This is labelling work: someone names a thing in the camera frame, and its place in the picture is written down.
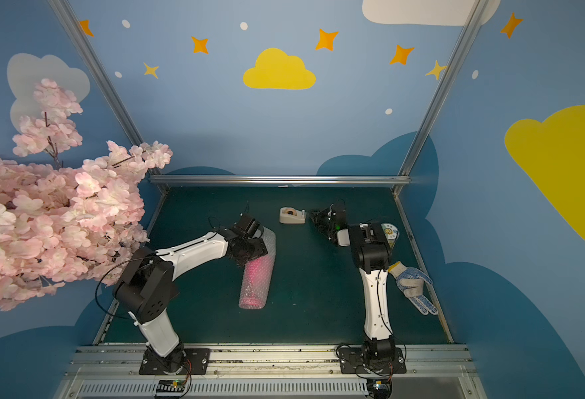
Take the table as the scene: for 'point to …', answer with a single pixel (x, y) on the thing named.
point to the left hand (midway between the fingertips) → (262, 251)
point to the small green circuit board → (170, 386)
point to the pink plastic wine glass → (257, 278)
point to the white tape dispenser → (290, 215)
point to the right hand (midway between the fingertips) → (311, 207)
